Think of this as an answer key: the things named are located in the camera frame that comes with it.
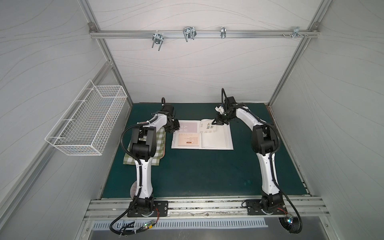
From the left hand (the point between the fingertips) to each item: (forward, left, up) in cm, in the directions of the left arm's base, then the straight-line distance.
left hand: (178, 128), depth 103 cm
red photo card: (+2, -7, -1) cm, 7 cm away
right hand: (+3, -24, +4) cm, 24 cm away
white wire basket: (-19, +38, +29) cm, 52 cm away
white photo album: (-4, -17, -1) cm, 17 cm away
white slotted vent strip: (-54, -8, -3) cm, 55 cm away
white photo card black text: (0, -20, +2) cm, 21 cm away
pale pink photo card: (-8, -8, -2) cm, 11 cm away
